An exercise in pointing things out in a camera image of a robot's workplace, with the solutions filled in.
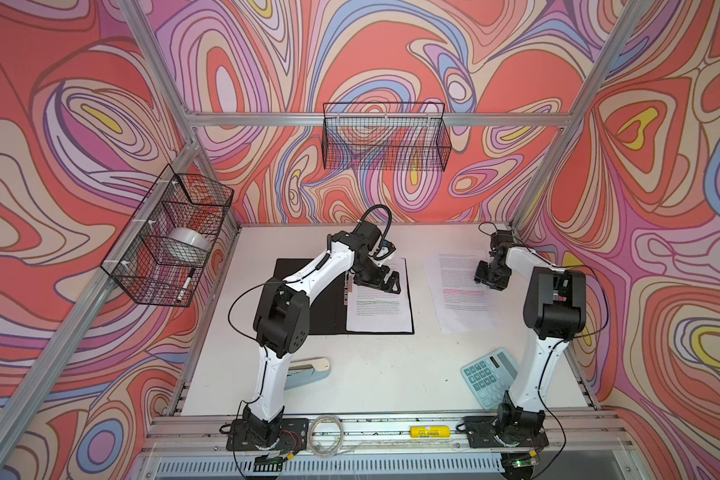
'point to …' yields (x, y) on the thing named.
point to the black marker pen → (185, 285)
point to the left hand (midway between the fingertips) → (389, 284)
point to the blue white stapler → (303, 371)
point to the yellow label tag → (430, 432)
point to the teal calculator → (490, 377)
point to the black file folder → (327, 312)
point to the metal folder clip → (346, 288)
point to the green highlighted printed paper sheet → (371, 309)
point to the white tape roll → (189, 237)
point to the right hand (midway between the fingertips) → (485, 286)
